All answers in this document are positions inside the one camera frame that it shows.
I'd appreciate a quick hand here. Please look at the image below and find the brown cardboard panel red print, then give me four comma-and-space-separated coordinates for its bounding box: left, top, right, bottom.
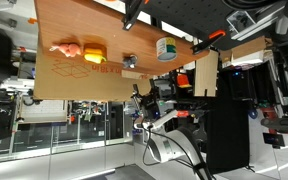
33, 49, 153, 103

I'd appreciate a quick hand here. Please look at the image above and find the tan cardboard box with flaps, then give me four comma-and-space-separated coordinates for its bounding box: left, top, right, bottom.
230, 35, 274, 66

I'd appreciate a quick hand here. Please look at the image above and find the gray mouse toy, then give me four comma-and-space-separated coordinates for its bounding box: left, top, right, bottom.
122, 54, 139, 70

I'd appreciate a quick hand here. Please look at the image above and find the corn can with yellow-green label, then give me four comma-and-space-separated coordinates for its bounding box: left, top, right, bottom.
155, 36, 178, 63

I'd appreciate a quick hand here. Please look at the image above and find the orange toy cup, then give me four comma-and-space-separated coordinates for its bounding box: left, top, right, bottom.
83, 42, 108, 56

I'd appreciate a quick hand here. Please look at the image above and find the yellow emergency stop red button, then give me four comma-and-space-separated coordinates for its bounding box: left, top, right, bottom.
176, 73, 192, 89

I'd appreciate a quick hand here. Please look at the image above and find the pink plush toy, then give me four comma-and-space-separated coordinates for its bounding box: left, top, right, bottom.
49, 42, 83, 58

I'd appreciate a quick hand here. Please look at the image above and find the black cable bundle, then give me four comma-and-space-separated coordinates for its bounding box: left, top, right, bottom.
222, 0, 278, 10

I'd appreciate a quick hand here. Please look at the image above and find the aluminium extrusion with white tag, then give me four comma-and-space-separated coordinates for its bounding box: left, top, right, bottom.
225, 8, 279, 42

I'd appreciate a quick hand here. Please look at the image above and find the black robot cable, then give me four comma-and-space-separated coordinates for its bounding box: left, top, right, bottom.
142, 128, 215, 180

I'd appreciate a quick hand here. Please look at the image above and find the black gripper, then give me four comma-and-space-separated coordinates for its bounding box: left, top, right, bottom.
132, 83, 162, 120

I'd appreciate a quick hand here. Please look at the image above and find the light wooden panel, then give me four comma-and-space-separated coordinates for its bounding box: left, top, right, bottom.
193, 49, 220, 98

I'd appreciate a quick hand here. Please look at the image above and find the black perforated breadboard table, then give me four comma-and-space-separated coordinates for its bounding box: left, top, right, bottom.
143, 0, 285, 42

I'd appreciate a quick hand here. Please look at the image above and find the yellow toy fruit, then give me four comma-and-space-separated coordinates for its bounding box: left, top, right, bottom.
83, 49, 108, 65

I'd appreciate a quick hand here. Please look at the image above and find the black cloth curtain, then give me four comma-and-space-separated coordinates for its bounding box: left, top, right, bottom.
205, 71, 252, 175

